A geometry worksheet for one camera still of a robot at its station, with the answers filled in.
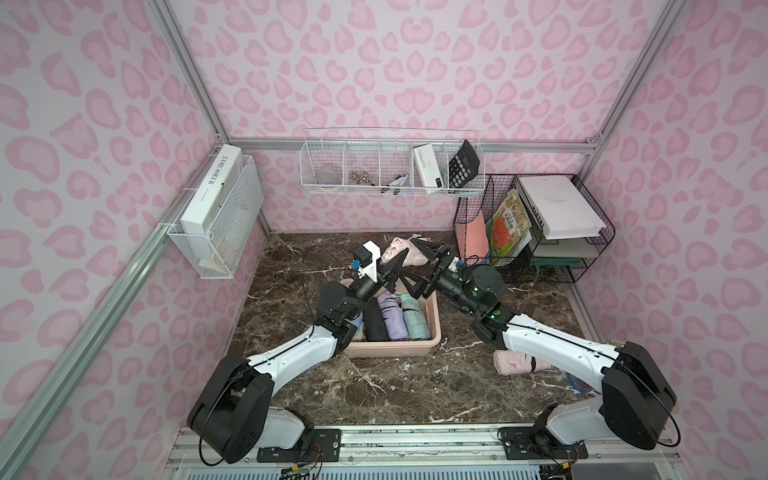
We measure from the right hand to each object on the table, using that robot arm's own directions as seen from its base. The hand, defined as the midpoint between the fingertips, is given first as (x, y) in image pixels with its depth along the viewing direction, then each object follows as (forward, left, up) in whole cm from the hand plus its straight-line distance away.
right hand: (403, 256), depth 66 cm
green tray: (+20, -43, -28) cm, 55 cm away
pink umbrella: (+2, -2, -3) cm, 4 cm away
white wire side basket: (+14, +47, -10) cm, 50 cm away
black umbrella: (-2, +9, -28) cm, 29 cm away
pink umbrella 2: (-11, -29, -32) cm, 45 cm away
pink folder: (+33, -27, -33) cm, 54 cm away
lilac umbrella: (-1, +3, -27) cm, 27 cm away
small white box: (+38, -7, -3) cm, 39 cm away
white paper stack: (+33, -50, -15) cm, 61 cm away
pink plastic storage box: (-8, +5, -33) cm, 35 cm away
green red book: (+31, -35, -24) cm, 53 cm away
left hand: (+3, 0, 0) cm, 3 cm away
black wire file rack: (+48, -34, -20) cm, 62 cm away
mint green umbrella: (-1, -3, -27) cm, 27 cm away
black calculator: (+39, -18, -4) cm, 43 cm away
